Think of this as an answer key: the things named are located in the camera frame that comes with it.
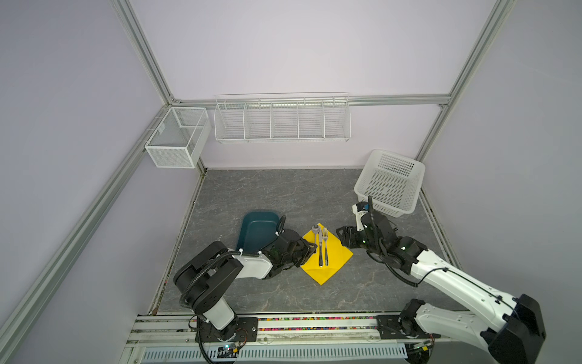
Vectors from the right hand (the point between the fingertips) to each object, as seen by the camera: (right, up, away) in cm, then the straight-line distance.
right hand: (344, 231), depth 79 cm
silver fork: (-5, -5, +18) cm, 19 cm away
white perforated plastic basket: (+33, +18, +36) cm, 53 cm away
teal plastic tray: (-34, -3, +23) cm, 41 cm away
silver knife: (-7, -10, +13) cm, 18 cm away
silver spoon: (-9, -2, +18) cm, 20 cm away
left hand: (-8, -8, +7) cm, 13 cm away
